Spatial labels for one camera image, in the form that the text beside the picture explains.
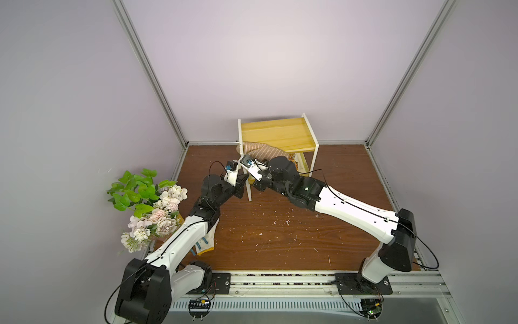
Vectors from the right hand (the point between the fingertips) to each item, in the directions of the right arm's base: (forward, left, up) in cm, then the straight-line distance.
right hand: (256, 156), depth 71 cm
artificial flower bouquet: (-16, +33, -5) cm, 37 cm away
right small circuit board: (-40, -42, -36) cm, 68 cm away
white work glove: (-21, +22, -32) cm, 44 cm away
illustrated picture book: (+13, -19, -17) cm, 29 cm away
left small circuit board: (-43, +21, -36) cm, 60 cm away
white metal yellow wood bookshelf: (+11, -14, -1) cm, 18 cm away
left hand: (+1, +5, -11) cm, 12 cm away
